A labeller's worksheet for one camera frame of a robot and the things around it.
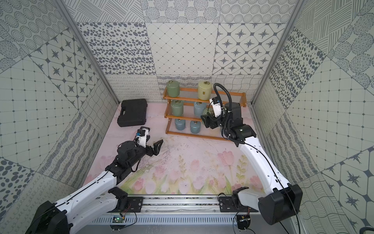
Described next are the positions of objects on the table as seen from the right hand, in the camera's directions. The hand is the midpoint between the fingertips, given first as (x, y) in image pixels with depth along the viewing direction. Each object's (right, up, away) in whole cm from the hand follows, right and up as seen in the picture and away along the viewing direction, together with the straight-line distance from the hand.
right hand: (208, 116), depth 76 cm
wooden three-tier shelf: (-14, +6, +15) cm, 21 cm away
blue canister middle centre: (-4, +5, +12) cm, 13 cm away
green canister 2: (-18, +5, +12) cm, 22 cm away
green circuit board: (-46, -52, -5) cm, 70 cm away
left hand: (-27, -13, +2) cm, 30 cm away
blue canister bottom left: (-17, -6, +22) cm, 28 cm away
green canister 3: (-1, +3, +10) cm, 10 cm away
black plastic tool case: (-57, +3, +41) cm, 70 cm away
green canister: (-20, +15, +4) cm, 25 cm away
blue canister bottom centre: (-7, -7, +21) cm, 23 cm away
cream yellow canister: (-2, +14, +2) cm, 15 cm away
